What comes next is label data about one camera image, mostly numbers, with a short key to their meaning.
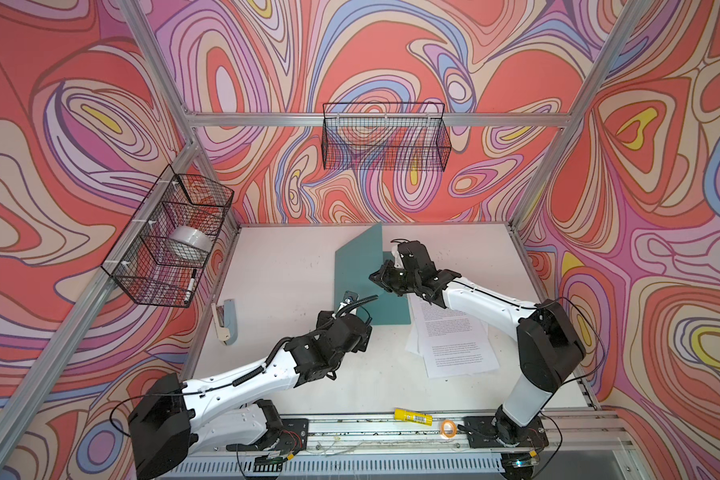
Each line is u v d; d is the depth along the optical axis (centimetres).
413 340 90
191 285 72
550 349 46
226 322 89
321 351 58
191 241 72
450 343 89
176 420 40
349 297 68
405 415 75
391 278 76
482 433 73
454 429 74
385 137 84
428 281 66
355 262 104
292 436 72
